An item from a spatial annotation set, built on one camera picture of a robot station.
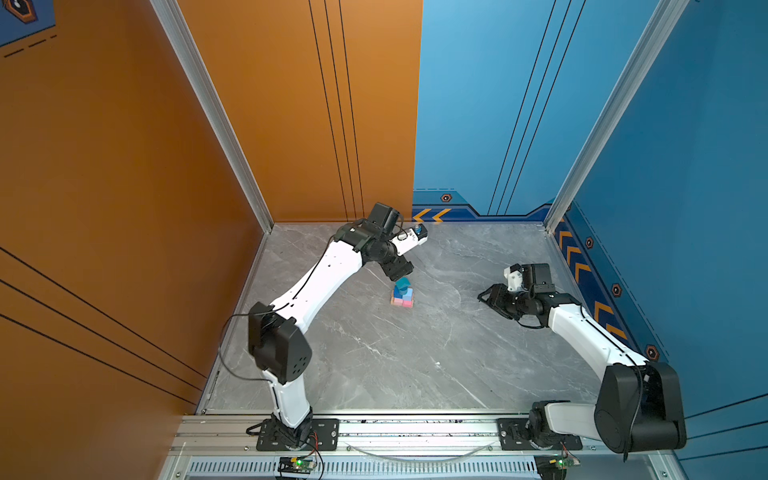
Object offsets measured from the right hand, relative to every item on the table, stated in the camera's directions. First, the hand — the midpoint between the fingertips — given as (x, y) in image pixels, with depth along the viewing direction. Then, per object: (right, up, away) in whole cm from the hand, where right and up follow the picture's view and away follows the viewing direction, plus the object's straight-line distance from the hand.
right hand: (481, 299), depth 87 cm
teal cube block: (-23, +5, +2) cm, 23 cm away
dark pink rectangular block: (-21, -3, +8) cm, 23 cm away
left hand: (-24, +13, -4) cm, 27 cm away
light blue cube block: (-21, 0, +7) cm, 22 cm away
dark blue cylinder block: (-23, +2, +5) cm, 23 cm away
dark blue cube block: (-25, +1, +6) cm, 26 cm away
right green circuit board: (+14, -36, -17) cm, 42 cm away
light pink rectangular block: (-24, -3, +9) cm, 26 cm away
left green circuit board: (-48, -37, -16) cm, 63 cm away
